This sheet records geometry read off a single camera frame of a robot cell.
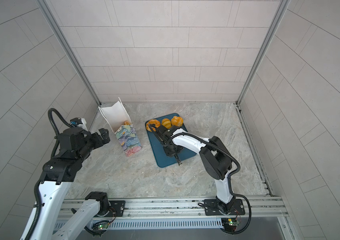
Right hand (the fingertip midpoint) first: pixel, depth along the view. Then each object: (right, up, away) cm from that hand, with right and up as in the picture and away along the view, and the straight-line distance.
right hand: (172, 155), depth 88 cm
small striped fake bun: (-4, +18, +13) cm, 23 cm away
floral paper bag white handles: (-33, +21, +4) cm, 39 cm away
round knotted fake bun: (+3, +20, +13) cm, 24 cm away
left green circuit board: (-29, -25, -23) cm, 44 cm away
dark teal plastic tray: (-7, -1, 0) cm, 7 cm away
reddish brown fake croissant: (-28, +19, +4) cm, 34 cm away
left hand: (-31, +17, -20) cm, 40 cm away
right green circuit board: (+28, -26, -20) cm, 43 cm away
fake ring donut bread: (-11, +18, +14) cm, 26 cm away
